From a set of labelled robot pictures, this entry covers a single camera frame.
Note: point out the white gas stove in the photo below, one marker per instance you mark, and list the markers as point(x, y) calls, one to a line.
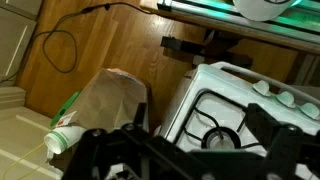
point(213, 80)

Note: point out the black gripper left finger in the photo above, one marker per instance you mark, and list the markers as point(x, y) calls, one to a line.
point(110, 150)

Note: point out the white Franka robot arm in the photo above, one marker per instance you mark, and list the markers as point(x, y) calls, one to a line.
point(260, 10)

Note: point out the aluminium robot cart frame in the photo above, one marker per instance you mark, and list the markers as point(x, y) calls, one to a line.
point(233, 20)

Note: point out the black cart foot bracket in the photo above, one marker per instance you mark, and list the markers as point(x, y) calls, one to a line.
point(186, 45)

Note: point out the pale green stove knob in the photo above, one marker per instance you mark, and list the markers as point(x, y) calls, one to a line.
point(262, 88)
point(286, 99)
point(310, 110)

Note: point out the black burner grate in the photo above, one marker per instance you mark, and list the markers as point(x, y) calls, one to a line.
point(220, 133)

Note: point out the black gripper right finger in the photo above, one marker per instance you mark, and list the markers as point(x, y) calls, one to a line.
point(286, 146)

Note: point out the green plastic lid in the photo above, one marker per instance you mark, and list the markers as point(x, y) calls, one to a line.
point(65, 108)

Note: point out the round metal stove burner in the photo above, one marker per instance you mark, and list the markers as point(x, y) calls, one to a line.
point(213, 141)

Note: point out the white cup green band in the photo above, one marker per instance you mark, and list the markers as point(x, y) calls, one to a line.
point(61, 140)

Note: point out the brown paper bag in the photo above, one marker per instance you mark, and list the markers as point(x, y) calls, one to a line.
point(106, 96)

